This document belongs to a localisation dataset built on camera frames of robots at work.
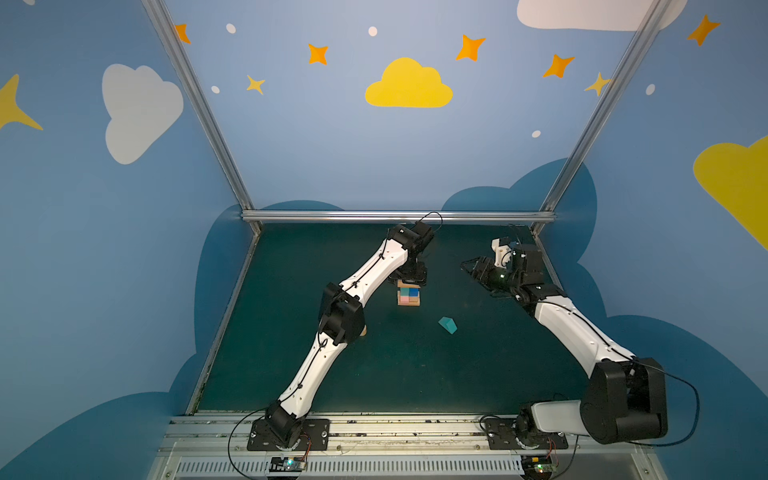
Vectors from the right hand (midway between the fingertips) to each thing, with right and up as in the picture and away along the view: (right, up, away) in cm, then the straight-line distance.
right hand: (468, 264), depth 85 cm
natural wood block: (-16, -14, +13) cm, 25 cm away
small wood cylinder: (-31, -22, +8) cm, 39 cm away
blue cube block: (-15, -10, +13) cm, 22 cm away
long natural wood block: (-19, -6, +4) cm, 21 cm away
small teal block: (-17, -10, +13) cm, 24 cm away
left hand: (-14, -6, +9) cm, 18 cm away
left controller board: (-48, -48, -15) cm, 69 cm away
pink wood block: (-18, -12, +13) cm, 25 cm away
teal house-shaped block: (-4, -19, +8) cm, 21 cm away
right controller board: (+13, -49, -14) cm, 53 cm away
